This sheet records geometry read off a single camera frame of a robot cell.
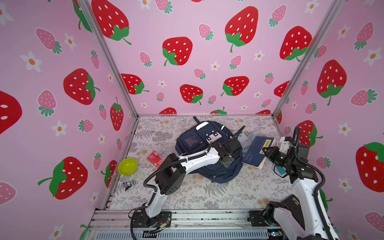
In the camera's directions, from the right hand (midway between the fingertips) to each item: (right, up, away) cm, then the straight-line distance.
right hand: (263, 148), depth 77 cm
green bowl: (-78, -14, +14) cm, 81 cm away
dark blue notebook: (-2, -5, +4) cm, 7 cm away
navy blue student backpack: (-32, +5, +24) cm, 40 cm away
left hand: (-17, -7, +10) cm, 21 cm away
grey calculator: (-2, +2, +25) cm, 25 cm away
